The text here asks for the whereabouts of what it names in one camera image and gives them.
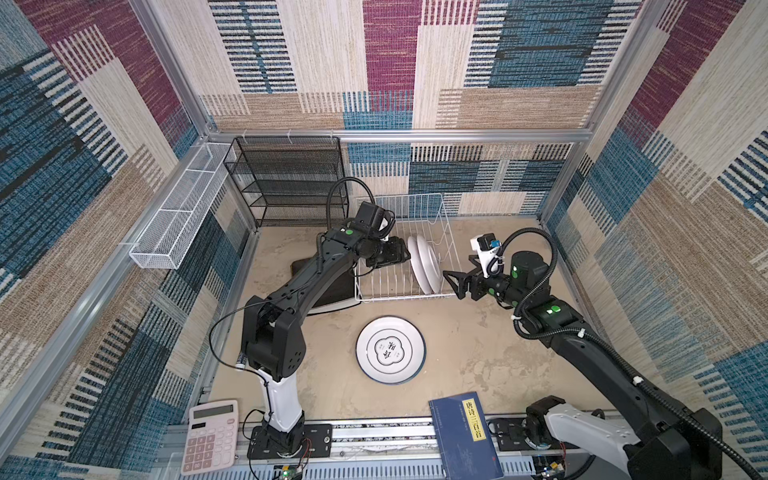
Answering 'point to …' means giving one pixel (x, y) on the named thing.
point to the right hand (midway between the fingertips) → (458, 269)
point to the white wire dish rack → (423, 221)
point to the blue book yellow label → (467, 444)
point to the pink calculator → (211, 437)
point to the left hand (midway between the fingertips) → (406, 253)
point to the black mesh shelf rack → (300, 179)
